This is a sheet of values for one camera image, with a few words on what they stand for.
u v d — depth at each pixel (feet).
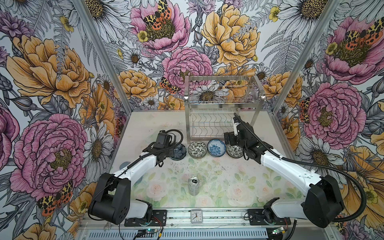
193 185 2.34
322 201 1.32
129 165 1.65
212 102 4.04
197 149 3.17
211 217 2.50
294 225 2.30
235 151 3.15
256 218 2.41
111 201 1.38
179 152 3.16
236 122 2.35
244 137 2.10
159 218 2.41
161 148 2.26
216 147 3.17
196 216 2.42
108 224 2.40
